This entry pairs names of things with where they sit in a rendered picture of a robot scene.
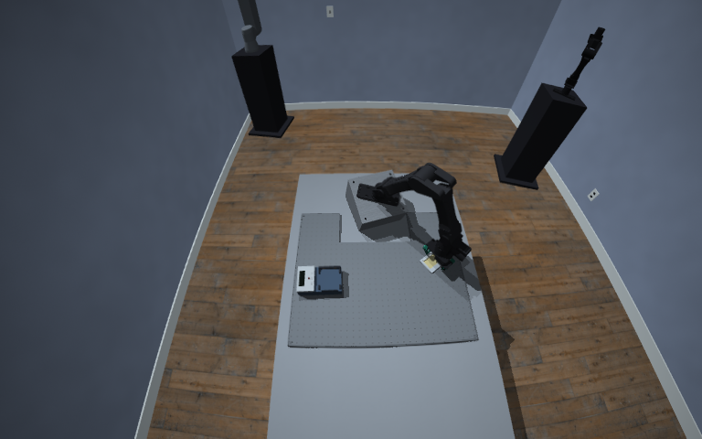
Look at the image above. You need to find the dark blue dock with white console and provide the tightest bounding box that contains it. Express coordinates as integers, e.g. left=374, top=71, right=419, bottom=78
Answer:
left=296, top=265, right=342, bottom=295

